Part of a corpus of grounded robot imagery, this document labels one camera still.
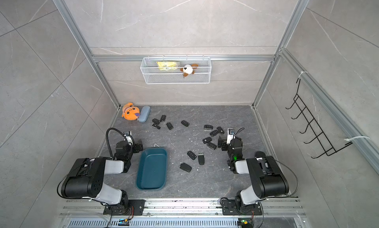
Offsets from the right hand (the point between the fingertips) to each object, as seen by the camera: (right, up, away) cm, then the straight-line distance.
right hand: (228, 135), depth 93 cm
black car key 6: (-8, +1, +8) cm, 11 cm away
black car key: (-27, -18, -6) cm, 33 cm away
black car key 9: (-29, +8, +14) cm, 33 cm away
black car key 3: (-24, -12, -3) cm, 27 cm away
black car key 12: (-50, +6, +14) cm, 52 cm away
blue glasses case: (-60, +15, +19) cm, 65 cm away
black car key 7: (-3, +3, +9) cm, 10 cm away
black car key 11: (-52, +10, +16) cm, 55 cm away
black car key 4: (-11, -7, +2) cm, 13 cm away
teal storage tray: (-48, -19, -6) cm, 52 cm away
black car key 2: (-18, -13, -3) cm, 22 cm away
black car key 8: (-12, +5, +11) cm, 17 cm away
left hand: (-62, -2, +1) cm, 62 cm away
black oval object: (+21, -12, 0) cm, 24 cm away
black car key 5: (-13, -4, +5) cm, 15 cm away
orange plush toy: (-69, +16, +11) cm, 71 cm away
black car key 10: (-46, +11, +17) cm, 50 cm away
